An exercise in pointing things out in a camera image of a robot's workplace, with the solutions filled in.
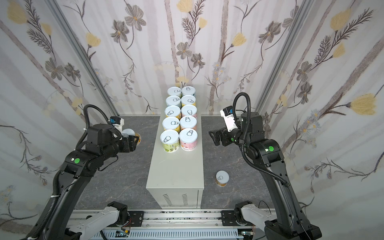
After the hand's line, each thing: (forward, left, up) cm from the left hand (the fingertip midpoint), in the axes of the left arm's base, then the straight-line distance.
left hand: (129, 133), depth 67 cm
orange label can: (-12, -45, -26) cm, 54 cm away
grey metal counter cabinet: (-22, -22, +2) cm, 31 cm away
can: (0, 0, +1) cm, 1 cm away
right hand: (-2, -40, +7) cm, 41 cm away
